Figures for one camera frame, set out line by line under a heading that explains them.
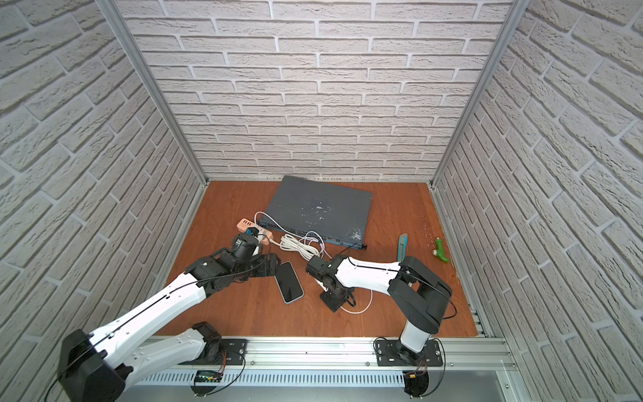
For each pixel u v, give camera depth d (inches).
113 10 27.4
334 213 40.4
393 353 28.8
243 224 39.5
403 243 38.3
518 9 27.2
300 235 38.4
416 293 17.8
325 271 25.1
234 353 29.4
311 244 38.0
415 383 27.4
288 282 34.6
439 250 37.3
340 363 29.2
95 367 14.7
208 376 28.2
